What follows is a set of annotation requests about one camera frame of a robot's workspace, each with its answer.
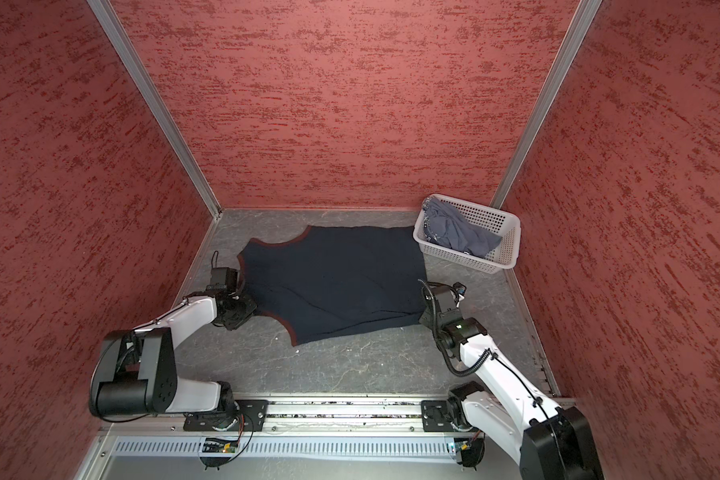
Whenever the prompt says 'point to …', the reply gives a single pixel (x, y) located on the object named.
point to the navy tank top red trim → (335, 282)
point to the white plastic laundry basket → (501, 257)
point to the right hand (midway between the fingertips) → (428, 318)
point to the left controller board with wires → (213, 445)
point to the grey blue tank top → (444, 224)
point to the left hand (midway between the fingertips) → (254, 316)
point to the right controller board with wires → (472, 449)
